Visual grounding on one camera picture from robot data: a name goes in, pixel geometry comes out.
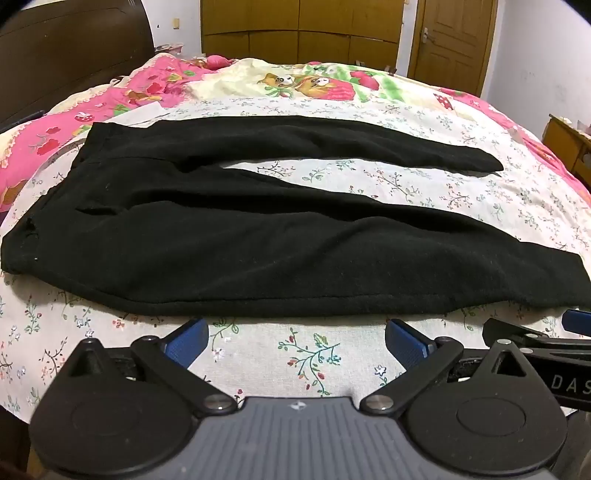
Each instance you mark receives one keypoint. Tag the dark wooden headboard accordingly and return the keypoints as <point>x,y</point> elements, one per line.
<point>69,50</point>

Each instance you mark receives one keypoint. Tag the black pants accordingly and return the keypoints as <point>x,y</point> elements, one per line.
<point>231,230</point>

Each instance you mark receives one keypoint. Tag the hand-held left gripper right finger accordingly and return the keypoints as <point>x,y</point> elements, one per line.
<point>406,341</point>

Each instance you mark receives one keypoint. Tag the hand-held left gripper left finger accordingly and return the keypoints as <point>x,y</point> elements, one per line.
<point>189,341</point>

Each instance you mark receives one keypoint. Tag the wooden door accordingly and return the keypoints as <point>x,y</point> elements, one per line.
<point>457,41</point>

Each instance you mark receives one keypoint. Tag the wooden wardrobe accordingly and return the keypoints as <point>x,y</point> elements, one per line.
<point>300,27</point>

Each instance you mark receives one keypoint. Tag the white floral bed sheet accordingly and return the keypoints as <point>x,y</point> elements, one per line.
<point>461,138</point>

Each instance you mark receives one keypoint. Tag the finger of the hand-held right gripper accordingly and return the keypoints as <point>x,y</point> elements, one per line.
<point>579,323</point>
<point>512,330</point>

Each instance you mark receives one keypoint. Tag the wooden bedside cabinet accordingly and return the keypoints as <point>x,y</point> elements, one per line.
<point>565,143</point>

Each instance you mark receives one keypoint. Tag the small bedside items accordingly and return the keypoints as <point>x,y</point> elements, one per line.
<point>168,48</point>

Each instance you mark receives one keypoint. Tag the white paper sheet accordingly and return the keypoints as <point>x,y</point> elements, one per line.
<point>143,115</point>

